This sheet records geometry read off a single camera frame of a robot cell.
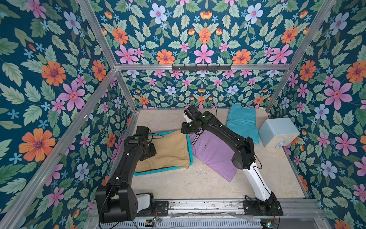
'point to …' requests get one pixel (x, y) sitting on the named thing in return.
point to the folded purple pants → (215, 153)
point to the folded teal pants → (242, 120)
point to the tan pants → (172, 150)
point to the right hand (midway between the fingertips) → (183, 129)
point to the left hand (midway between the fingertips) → (152, 152)
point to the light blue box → (272, 131)
